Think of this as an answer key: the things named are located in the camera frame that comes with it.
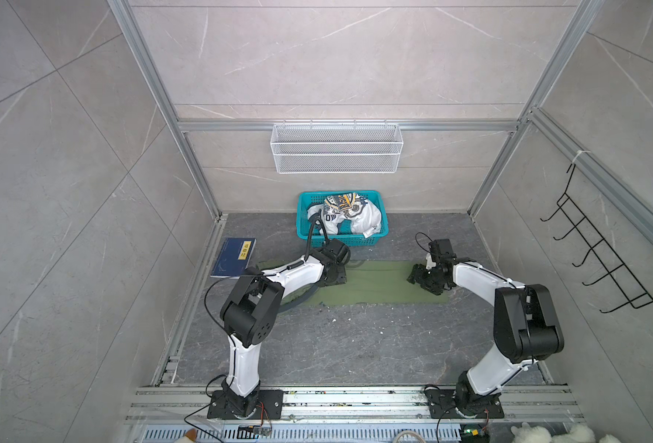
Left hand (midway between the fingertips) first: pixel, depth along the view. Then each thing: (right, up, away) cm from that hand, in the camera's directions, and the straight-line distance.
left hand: (342, 273), depth 96 cm
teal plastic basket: (+1, +16, +18) cm, 24 cm away
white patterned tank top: (+8, +22, +11) cm, 26 cm away
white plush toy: (+58, -35, -30) cm, 74 cm away
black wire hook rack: (+63, 0, -36) cm, 73 cm away
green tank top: (+8, -2, -7) cm, 11 cm away
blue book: (-42, +5, +9) cm, 43 cm away
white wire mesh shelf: (-2, +46, +5) cm, 46 cm away
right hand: (+27, -2, 0) cm, 27 cm away
